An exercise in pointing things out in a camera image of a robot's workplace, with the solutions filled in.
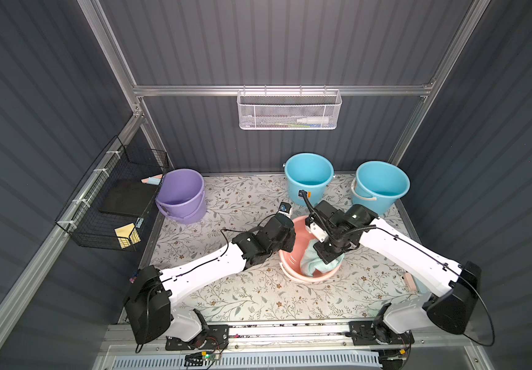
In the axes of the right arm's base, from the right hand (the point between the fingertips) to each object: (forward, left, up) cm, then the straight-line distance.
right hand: (323, 257), depth 74 cm
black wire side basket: (+2, +69, +19) cm, 71 cm away
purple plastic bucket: (+36, +60, -13) cm, 72 cm away
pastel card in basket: (+24, +60, +11) cm, 65 cm away
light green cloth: (-1, +4, -1) cm, 4 cm away
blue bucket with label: (+44, -1, -5) cm, 44 cm away
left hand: (+7, +10, +2) cm, 12 cm away
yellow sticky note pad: (-2, +55, +18) cm, 57 cm away
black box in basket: (+15, +64, +12) cm, 67 cm away
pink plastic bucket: (+5, +10, -15) cm, 19 cm away
